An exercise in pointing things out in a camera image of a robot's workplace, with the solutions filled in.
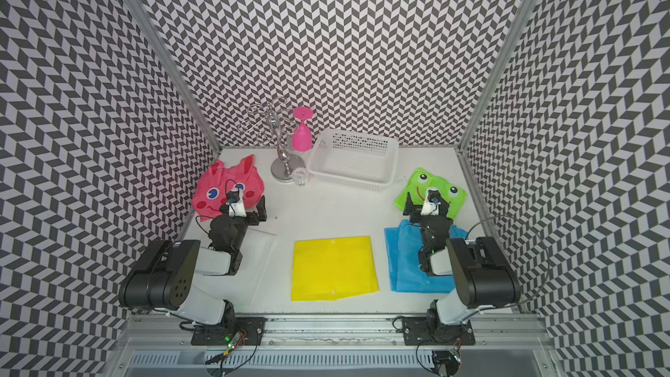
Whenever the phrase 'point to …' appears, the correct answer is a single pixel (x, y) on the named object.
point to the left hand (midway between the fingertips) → (251, 197)
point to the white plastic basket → (358, 160)
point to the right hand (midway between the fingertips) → (422, 196)
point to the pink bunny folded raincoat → (211, 188)
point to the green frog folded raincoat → (420, 181)
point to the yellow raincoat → (332, 269)
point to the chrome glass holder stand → (281, 167)
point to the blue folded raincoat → (403, 249)
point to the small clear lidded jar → (300, 176)
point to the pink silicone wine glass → (302, 133)
